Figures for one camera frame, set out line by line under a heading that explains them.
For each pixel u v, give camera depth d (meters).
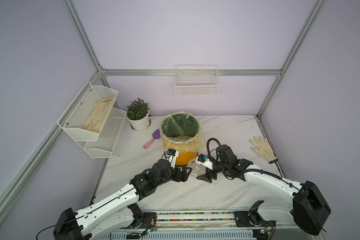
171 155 0.67
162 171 0.55
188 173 0.70
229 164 0.63
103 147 0.88
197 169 0.73
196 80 0.95
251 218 0.65
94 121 0.77
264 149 1.01
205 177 0.69
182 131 0.96
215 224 0.73
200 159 0.67
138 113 1.01
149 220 0.73
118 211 0.49
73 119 0.68
